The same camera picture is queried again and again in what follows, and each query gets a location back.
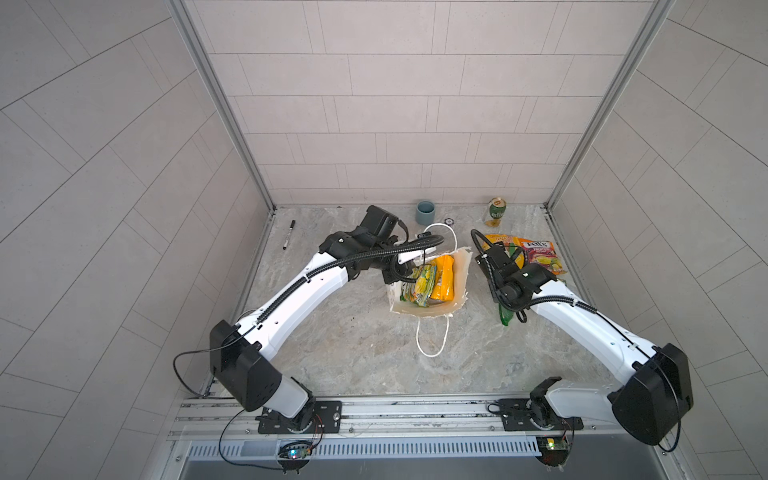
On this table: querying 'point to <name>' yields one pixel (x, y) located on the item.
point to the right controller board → (555, 450)
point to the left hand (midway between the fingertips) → (420, 259)
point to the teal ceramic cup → (425, 212)
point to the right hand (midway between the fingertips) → (506, 284)
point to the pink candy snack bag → (543, 253)
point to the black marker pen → (288, 235)
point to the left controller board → (296, 450)
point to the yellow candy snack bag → (512, 245)
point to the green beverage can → (497, 207)
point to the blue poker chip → (449, 221)
